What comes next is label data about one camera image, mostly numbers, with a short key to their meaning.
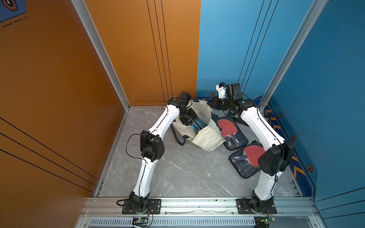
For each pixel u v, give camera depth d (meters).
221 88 0.74
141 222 0.71
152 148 0.58
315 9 0.71
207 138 0.83
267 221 0.70
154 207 0.74
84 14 0.71
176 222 0.70
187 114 0.79
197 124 0.89
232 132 1.00
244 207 0.72
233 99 0.63
